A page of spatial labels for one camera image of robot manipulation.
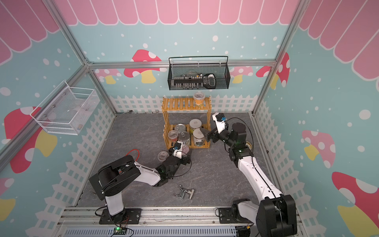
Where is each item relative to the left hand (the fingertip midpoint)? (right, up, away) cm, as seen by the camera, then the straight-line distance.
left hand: (186, 148), depth 90 cm
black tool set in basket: (+13, +41, 0) cm, 43 cm away
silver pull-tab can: (-4, +13, +11) cm, 17 cm away
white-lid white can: (+8, +6, +3) cm, 10 cm away
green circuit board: (-32, -38, -17) cm, 53 cm away
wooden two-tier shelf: (-2, +27, -2) cm, 27 cm away
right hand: (+12, +15, -13) cm, 23 cm away
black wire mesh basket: (+23, +49, +5) cm, 54 cm away
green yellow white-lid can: (+5, +16, +10) cm, 19 cm away
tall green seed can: (0, 0, -4) cm, 4 cm away
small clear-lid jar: (-14, -4, +1) cm, 15 cm away
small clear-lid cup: (-9, +8, +8) cm, 15 cm away
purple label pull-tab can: (-1, +7, +4) cm, 8 cm away
